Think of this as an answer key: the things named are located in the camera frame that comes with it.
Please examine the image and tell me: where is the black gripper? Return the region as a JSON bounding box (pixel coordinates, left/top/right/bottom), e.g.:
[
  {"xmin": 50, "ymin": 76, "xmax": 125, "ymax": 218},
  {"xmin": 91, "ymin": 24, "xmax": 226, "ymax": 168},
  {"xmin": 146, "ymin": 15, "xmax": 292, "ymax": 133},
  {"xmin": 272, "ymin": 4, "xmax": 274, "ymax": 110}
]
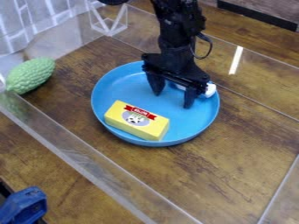
[{"xmin": 141, "ymin": 37, "xmax": 210, "ymax": 109}]

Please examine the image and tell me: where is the blue round tray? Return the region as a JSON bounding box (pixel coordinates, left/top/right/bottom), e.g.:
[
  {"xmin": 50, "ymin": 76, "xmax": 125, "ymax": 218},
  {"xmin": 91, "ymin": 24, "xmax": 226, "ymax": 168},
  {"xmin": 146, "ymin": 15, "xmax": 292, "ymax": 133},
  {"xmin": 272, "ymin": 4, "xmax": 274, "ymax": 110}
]
[{"xmin": 90, "ymin": 61, "xmax": 220, "ymax": 147}]

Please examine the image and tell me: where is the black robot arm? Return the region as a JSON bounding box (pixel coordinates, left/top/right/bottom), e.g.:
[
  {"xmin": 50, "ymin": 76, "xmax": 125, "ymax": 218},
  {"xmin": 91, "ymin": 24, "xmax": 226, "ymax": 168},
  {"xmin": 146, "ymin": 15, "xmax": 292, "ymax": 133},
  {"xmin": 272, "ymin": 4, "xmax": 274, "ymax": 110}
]
[{"xmin": 141, "ymin": 0, "xmax": 212, "ymax": 109}]

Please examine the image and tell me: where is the yellow butter block toy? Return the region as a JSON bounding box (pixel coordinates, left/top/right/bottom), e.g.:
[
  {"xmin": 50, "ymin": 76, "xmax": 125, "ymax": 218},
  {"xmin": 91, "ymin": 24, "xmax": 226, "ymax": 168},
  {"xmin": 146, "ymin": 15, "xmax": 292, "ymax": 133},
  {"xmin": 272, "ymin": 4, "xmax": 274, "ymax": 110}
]
[{"xmin": 103, "ymin": 100, "xmax": 169, "ymax": 141}]

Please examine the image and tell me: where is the green bumpy gourd toy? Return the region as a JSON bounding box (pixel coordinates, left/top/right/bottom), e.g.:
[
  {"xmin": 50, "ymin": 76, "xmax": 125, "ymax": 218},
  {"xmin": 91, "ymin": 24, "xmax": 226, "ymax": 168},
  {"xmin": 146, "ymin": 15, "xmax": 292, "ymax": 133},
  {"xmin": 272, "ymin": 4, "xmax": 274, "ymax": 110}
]
[{"xmin": 5, "ymin": 57, "xmax": 54, "ymax": 95}]

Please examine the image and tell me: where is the clear acrylic front barrier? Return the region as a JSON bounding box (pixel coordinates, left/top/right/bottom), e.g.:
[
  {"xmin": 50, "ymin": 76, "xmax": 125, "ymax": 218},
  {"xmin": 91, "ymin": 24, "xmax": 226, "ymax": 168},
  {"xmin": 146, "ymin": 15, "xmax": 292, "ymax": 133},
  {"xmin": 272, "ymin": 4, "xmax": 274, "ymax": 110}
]
[{"xmin": 0, "ymin": 90, "xmax": 202, "ymax": 224}]

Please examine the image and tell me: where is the grey patterned curtain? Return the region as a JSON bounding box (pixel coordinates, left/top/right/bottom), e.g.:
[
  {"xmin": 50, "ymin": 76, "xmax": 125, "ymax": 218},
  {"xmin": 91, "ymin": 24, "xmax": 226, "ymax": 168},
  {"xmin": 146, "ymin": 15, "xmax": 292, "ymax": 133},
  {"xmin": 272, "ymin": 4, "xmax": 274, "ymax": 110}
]
[{"xmin": 0, "ymin": 0, "xmax": 103, "ymax": 58}]

